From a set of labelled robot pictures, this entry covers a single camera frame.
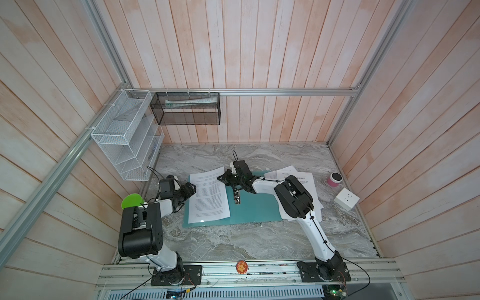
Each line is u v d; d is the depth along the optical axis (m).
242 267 0.76
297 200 0.62
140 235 0.45
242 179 0.84
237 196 0.96
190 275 0.73
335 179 0.97
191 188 0.88
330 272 0.64
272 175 1.05
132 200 0.78
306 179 1.04
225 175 0.93
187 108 1.04
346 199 0.91
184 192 0.86
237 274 0.75
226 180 0.92
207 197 0.96
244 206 0.90
